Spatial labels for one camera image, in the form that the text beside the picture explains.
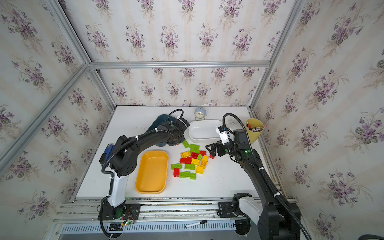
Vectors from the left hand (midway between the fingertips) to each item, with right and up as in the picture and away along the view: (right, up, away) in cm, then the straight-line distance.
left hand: (180, 139), depth 94 cm
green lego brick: (-2, -16, -6) cm, 17 cm away
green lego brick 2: (+9, -6, +2) cm, 12 cm away
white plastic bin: (+16, +6, +9) cm, 19 cm away
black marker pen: (+13, -37, -24) cm, 46 cm away
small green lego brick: (+8, -20, -11) cm, 24 cm away
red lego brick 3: (+5, -12, -6) cm, 14 cm away
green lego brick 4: (+6, -16, -6) cm, 18 cm away
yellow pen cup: (+48, +7, +1) cm, 49 cm away
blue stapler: (-45, -9, -5) cm, 46 cm away
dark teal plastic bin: (-16, +13, +13) cm, 24 cm away
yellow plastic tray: (-16, -19, -9) cm, 26 cm away
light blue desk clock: (+14, +17, +13) cm, 26 cm away
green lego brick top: (+4, -4, +4) cm, 7 cm away
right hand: (+19, -1, -15) cm, 24 cm away
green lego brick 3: (+3, -19, -10) cm, 22 cm away
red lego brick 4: (+9, -10, -2) cm, 14 cm away
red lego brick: (-1, -18, -10) cm, 21 cm away
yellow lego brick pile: (+12, -17, -8) cm, 22 cm away
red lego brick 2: (+20, -11, -2) cm, 23 cm away
